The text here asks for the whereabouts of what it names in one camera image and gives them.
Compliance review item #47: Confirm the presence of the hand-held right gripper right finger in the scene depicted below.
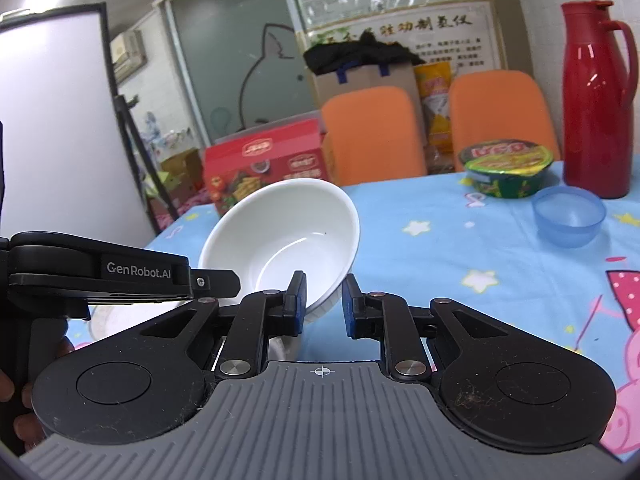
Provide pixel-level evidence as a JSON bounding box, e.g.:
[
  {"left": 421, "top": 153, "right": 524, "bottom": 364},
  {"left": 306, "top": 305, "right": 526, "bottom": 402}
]
[{"left": 341, "top": 274, "right": 538, "bottom": 381}]

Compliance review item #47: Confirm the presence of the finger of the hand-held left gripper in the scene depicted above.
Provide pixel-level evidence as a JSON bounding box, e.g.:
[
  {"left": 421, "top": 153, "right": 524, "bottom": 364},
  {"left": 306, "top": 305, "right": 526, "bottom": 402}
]
[{"left": 189, "top": 270, "right": 242, "bottom": 299}]

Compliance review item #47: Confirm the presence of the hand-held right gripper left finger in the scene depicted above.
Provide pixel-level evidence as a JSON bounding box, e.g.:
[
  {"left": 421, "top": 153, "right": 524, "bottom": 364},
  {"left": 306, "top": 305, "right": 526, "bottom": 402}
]
[{"left": 107, "top": 270, "right": 308, "bottom": 380}]

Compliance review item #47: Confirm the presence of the white ceramic bowl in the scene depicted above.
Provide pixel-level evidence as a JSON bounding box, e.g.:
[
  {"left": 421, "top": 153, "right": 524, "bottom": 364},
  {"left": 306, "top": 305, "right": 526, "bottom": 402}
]
[{"left": 198, "top": 178, "right": 361, "bottom": 323}]

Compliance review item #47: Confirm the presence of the person's left hand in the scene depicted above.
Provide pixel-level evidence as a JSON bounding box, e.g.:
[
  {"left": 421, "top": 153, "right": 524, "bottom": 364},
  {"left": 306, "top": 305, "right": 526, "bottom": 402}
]
[{"left": 0, "top": 335, "right": 76, "bottom": 456}]

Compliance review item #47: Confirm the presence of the cartoon pig tablecloth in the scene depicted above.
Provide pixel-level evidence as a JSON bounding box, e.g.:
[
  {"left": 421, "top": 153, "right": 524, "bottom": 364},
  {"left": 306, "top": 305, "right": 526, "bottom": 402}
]
[{"left": 65, "top": 160, "right": 640, "bottom": 463}]

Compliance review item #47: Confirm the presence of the black tripod stand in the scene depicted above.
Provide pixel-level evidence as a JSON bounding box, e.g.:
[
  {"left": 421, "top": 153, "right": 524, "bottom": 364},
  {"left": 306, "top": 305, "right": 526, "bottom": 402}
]
[{"left": 114, "top": 94, "right": 178, "bottom": 233}]

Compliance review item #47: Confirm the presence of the small brown cardboard box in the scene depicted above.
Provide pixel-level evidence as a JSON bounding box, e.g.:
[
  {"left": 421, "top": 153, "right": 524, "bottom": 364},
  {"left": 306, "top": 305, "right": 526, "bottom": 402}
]
[{"left": 160, "top": 147, "right": 206, "bottom": 211}]

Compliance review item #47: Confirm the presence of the red cracker box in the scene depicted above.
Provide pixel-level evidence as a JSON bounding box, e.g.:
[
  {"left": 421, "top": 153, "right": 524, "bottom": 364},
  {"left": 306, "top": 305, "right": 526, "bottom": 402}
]
[{"left": 202, "top": 119, "right": 332, "bottom": 218}]

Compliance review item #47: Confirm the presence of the black-framed whiteboard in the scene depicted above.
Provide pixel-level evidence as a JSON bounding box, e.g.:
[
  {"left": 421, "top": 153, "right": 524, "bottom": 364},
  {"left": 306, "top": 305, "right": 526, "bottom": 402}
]
[{"left": 0, "top": 2, "right": 156, "bottom": 241}]

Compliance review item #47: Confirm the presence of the orange chair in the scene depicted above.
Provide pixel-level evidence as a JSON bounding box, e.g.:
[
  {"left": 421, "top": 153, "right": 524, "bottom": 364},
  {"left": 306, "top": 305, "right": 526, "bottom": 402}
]
[
  {"left": 448, "top": 71, "right": 562, "bottom": 161},
  {"left": 320, "top": 86, "right": 428, "bottom": 187}
]

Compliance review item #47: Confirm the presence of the instant noodle cup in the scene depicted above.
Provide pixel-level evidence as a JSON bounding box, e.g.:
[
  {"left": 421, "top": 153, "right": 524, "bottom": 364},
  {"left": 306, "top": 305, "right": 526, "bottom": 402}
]
[{"left": 459, "top": 141, "right": 555, "bottom": 200}]

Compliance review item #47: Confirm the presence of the white air conditioner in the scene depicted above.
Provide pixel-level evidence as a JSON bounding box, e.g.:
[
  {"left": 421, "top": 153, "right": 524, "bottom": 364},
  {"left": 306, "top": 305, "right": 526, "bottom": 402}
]
[{"left": 109, "top": 29, "right": 147, "bottom": 80}]

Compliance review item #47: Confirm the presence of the frosted glass door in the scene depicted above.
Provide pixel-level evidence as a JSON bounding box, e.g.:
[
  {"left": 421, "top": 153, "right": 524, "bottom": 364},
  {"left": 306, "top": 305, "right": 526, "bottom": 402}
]
[{"left": 160, "top": 0, "right": 321, "bottom": 146}]

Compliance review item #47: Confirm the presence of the yellow snack bag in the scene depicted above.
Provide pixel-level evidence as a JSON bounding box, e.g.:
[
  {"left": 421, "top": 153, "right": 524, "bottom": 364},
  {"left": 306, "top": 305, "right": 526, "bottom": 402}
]
[{"left": 414, "top": 61, "right": 463, "bottom": 173}]

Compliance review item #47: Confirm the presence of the blue plastic bowl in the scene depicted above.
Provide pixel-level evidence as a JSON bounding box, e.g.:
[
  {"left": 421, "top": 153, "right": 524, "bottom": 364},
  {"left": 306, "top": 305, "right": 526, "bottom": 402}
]
[{"left": 531, "top": 185, "right": 606, "bottom": 249}]

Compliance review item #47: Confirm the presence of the black cloth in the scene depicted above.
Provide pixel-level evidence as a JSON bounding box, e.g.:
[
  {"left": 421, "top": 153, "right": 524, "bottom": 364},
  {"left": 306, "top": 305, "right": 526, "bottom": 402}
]
[{"left": 303, "top": 40, "right": 426, "bottom": 75}]

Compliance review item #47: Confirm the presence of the red thermos jug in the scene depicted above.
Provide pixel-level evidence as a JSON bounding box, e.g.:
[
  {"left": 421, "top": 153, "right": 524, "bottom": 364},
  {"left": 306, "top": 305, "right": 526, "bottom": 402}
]
[{"left": 560, "top": 1, "right": 640, "bottom": 200}]

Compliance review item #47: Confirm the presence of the blue-handled cardboard box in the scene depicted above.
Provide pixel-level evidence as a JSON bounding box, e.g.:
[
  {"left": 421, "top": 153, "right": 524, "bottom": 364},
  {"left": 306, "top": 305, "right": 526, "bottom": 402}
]
[{"left": 312, "top": 62, "right": 421, "bottom": 111}]

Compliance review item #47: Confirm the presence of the framed wall poster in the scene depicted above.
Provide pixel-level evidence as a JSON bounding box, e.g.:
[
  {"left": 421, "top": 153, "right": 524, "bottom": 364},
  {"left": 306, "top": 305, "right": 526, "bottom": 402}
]
[{"left": 295, "top": 0, "right": 503, "bottom": 111}]

